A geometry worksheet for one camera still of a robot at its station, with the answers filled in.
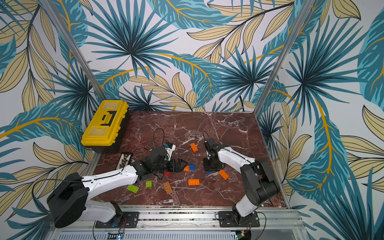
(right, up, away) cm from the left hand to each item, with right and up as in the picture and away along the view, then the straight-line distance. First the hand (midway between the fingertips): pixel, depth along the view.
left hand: (181, 165), depth 81 cm
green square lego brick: (-18, -11, +2) cm, 21 cm away
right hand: (+16, -4, +9) cm, 18 cm away
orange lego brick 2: (+3, -1, -2) cm, 4 cm away
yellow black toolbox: (-44, +18, +5) cm, 48 cm away
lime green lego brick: (-26, -13, +1) cm, 29 cm away
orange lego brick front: (+7, -11, +5) cm, 13 cm away
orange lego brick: (+7, +8, +19) cm, 22 cm away
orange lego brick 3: (+25, -7, +9) cm, 27 cm away
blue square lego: (+6, -3, +8) cm, 10 cm away
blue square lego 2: (+15, -6, +7) cm, 18 cm away
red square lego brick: (-6, -1, -9) cm, 11 cm away
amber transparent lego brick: (-8, -13, +3) cm, 15 cm away
